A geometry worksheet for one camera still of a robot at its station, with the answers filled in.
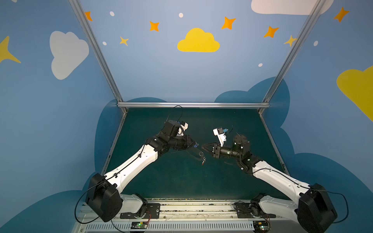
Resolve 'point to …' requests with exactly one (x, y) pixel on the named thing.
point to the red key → (204, 159)
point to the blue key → (196, 145)
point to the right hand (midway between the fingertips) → (204, 145)
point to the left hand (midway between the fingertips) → (197, 143)
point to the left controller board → (139, 225)
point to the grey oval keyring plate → (196, 153)
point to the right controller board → (261, 226)
